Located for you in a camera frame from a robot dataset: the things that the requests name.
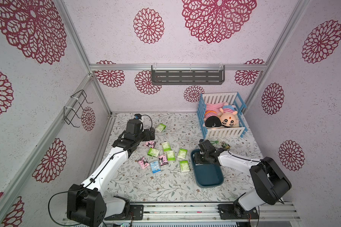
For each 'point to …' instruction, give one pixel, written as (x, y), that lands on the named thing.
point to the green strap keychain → (216, 142)
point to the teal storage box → (206, 176)
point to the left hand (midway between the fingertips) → (147, 131)
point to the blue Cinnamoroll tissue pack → (155, 167)
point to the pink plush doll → (212, 109)
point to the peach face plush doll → (228, 115)
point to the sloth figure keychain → (225, 145)
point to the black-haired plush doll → (212, 122)
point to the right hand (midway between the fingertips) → (199, 159)
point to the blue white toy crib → (233, 98)
